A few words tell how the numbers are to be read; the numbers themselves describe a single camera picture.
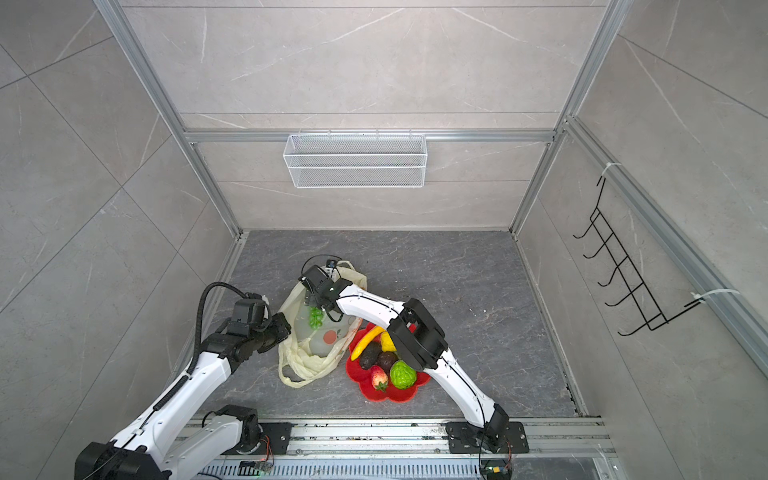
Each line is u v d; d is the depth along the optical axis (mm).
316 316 935
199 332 562
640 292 637
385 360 816
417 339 577
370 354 828
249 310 633
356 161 1005
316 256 713
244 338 600
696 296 495
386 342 850
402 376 778
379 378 783
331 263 876
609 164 700
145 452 400
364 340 836
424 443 733
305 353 815
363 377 800
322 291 741
